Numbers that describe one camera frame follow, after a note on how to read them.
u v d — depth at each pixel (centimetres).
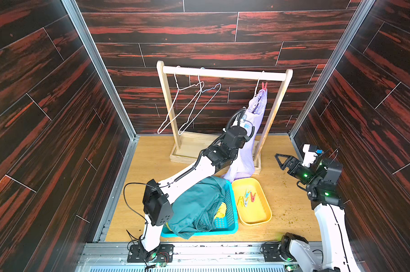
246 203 87
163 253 73
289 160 63
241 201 88
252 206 88
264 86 82
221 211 80
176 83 72
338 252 41
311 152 63
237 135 53
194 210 71
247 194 91
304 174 61
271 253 73
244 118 61
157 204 45
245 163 90
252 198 89
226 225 81
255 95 71
